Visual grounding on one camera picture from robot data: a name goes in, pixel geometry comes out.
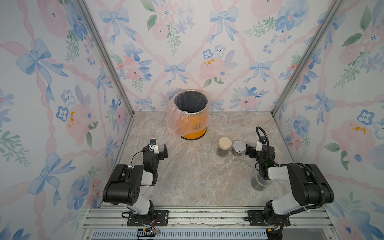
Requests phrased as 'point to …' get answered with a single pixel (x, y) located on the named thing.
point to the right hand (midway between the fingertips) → (256, 143)
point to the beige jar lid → (224, 143)
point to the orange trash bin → (191, 108)
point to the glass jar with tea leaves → (223, 153)
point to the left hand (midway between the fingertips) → (158, 144)
